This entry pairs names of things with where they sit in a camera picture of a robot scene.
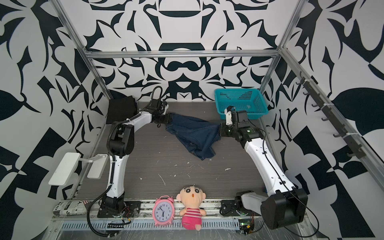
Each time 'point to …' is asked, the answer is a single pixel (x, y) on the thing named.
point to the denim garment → (198, 136)
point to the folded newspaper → (67, 208)
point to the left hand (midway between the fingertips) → (168, 116)
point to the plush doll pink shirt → (192, 197)
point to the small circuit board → (246, 226)
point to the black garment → (120, 109)
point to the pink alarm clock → (163, 210)
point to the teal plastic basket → (251, 100)
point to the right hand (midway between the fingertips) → (221, 124)
